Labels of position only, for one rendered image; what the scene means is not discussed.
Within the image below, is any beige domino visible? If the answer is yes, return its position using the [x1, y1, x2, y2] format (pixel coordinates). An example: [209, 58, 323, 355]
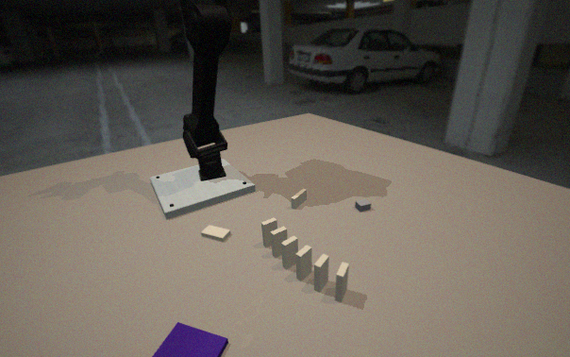
[295, 246, 312, 281]
[314, 254, 329, 293]
[261, 218, 277, 248]
[291, 189, 307, 209]
[281, 236, 298, 270]
[334, 262, 349, 303]
[271, 227, 288, 258]
[201, 225, 230, 242]

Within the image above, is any purple flat rectangular block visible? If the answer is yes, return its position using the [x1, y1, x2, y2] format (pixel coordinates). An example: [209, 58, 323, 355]
[153, 322, 228, 357]

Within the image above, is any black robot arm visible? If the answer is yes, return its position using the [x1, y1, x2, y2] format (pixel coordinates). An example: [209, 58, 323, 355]
[180, 0, 232, 181]

